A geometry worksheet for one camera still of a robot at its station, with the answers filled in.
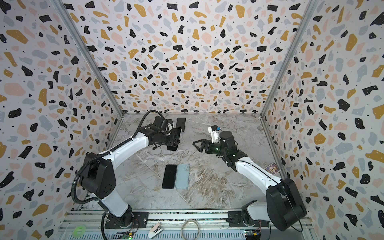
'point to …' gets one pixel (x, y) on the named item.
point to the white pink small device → (155, 231)
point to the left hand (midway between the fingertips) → (174, 137)
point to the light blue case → (182, 176)
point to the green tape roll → (79, 231)
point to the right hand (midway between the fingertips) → (195, 142)
